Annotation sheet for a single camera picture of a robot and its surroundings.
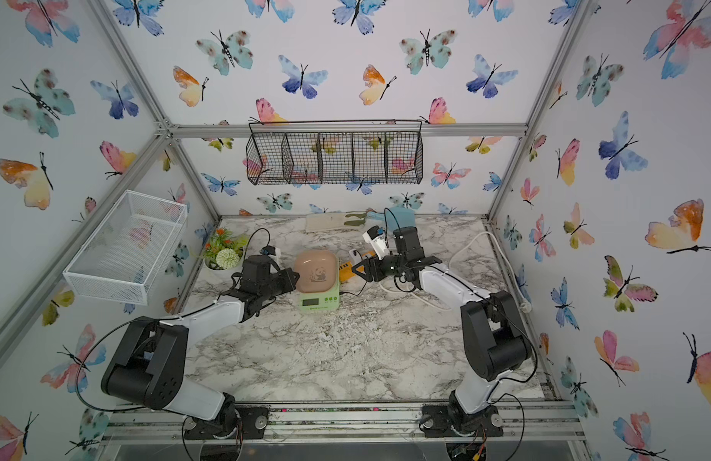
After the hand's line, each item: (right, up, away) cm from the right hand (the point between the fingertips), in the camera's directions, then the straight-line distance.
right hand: (361, 263), depth 86 cm
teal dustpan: (+14, +17, +33) cm, 39 cm away
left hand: (-18, -3, +6) cm, 20 cm away
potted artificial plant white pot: (-42, 0, +3) cm, 42 cm away
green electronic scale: (-11, -12, +5) cm, 17 cm away
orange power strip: (-6, -3, +15) cm, 17 cm away
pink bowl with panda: (-14, -3, +7) cm, 16 cm away
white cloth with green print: (-12, +15, +33) cm, 38 cm away
